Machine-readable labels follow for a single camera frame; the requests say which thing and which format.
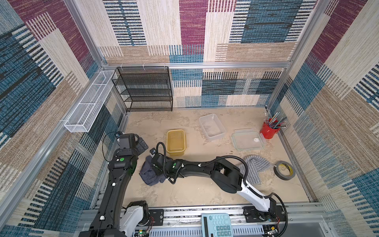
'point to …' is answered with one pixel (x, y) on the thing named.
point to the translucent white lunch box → (212, 127)
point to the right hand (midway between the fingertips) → (160, 164)
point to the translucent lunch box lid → (246, 139)
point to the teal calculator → (216, 224)
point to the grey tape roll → (281, 176)
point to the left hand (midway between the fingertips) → (136, 145)
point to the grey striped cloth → (255, 165)
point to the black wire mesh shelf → (144, 88)
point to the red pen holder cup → (268, 132)
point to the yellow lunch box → (175, 142)
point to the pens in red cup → (274, 122)
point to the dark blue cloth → (147, 174)
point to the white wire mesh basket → (81, 119)
